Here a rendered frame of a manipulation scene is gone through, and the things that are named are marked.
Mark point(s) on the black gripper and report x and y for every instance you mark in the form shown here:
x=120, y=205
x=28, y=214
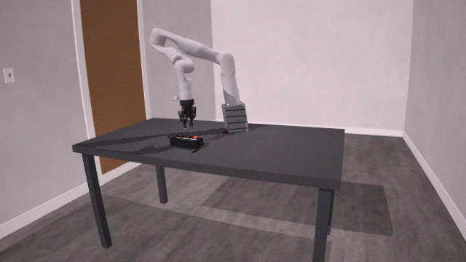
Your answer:
x=189, y=112

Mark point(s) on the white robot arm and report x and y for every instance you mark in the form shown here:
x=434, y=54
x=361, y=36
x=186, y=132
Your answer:
x=184, y=65

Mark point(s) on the grey power strip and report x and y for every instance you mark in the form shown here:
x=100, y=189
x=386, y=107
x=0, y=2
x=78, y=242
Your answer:
x=187, y=142

